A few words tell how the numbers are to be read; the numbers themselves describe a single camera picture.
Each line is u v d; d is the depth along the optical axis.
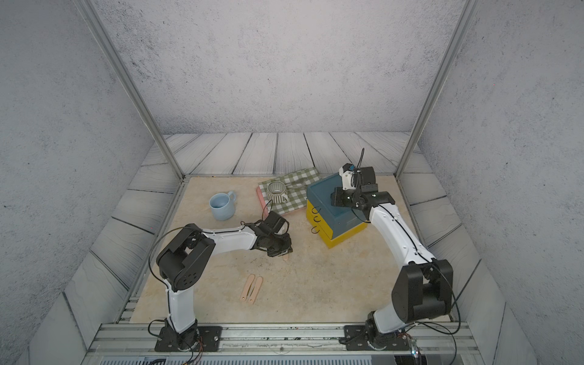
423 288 0.42
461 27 0.73
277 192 1.05
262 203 1.09
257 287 0.83
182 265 0.50
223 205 0.99
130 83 0.87
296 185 1.16
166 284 0.53
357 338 0.71
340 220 0.79
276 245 0.81
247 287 0.84
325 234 0.91
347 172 0.76
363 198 0.60
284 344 0.73
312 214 0.84
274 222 0.77
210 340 0.73
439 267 0.42
